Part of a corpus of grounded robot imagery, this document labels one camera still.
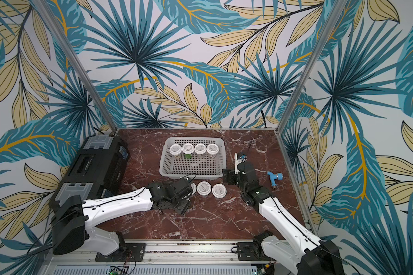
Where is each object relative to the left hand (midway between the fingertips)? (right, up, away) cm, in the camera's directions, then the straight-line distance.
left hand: (180, 205), depth 80 cm
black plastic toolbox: (-38, +16, 0) cm, 41 cm away
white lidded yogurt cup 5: (+11, +7, +6) cm, 14 cm away
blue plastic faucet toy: (+49, +10, +16) cm, 53 cm away
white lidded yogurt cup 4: (+16, +26, +21) cm, 36 cm away
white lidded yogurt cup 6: (+18, +5, +6) cm, 20 cm away
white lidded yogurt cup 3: (+8, +26, +21) cm, 34 cm away
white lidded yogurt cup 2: (+1, +26, +20) cm, 33 cm away
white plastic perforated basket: (-6, +15, +21) cm, 27 cm away
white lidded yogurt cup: (-6, +26, +20) cm, 33 cm away
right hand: (+24, +17, +3) cm, 30 cm away
